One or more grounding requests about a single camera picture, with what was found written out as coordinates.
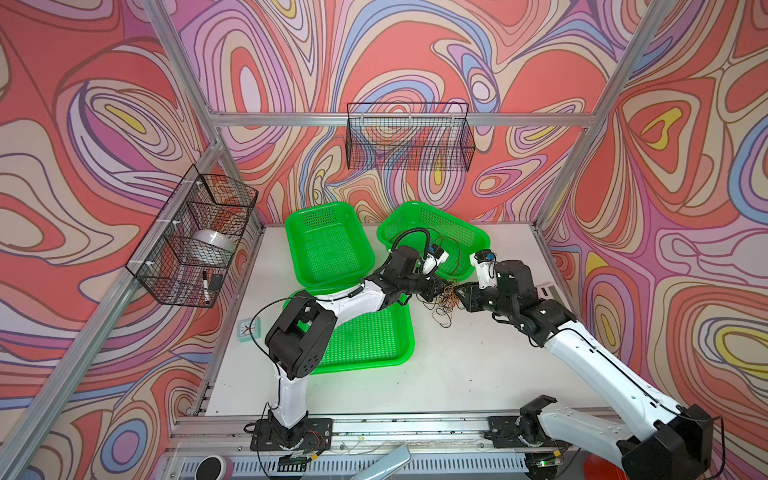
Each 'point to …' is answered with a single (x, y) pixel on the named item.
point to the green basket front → (383, 338)
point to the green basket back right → (458, 240)
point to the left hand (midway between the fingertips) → (454, 285)
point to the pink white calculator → (549, 291)
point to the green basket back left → (329, 247)
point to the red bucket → (597, 468)
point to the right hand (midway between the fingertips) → (460, 295)
